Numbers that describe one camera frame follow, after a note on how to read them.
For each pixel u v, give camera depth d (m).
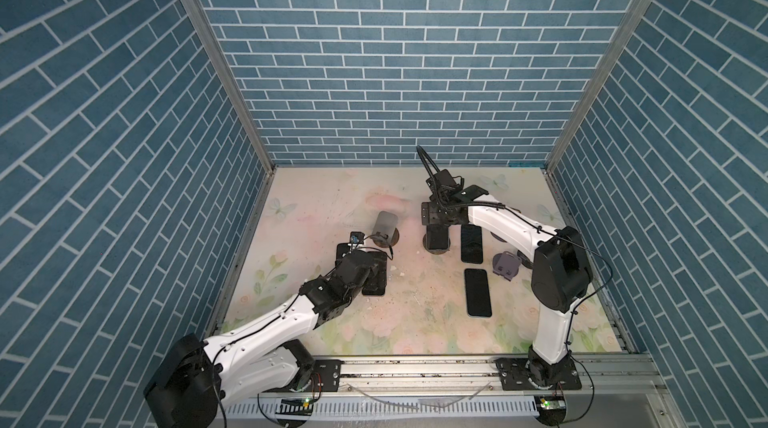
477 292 0.87
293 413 0.72
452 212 0.66
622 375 0.76
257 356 0.47
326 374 0.73
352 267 0.61
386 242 0.94
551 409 0.74
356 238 0.72
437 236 1.03
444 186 0.71
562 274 0.50
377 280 0.73
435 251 0.96
